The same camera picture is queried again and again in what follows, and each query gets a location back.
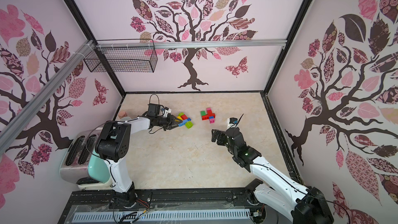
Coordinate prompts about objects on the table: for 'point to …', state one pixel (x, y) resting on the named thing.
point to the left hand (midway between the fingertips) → (181, 124)
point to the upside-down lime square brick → (181, 114)
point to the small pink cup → (122, 114)
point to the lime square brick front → (188, 124)
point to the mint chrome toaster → (80, 164)
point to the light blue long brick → (182, 123)
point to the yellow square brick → (179, 117)
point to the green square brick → (202, 113)
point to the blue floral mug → (125, 118)
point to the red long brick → (209, 114)
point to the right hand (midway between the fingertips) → (218, 130)
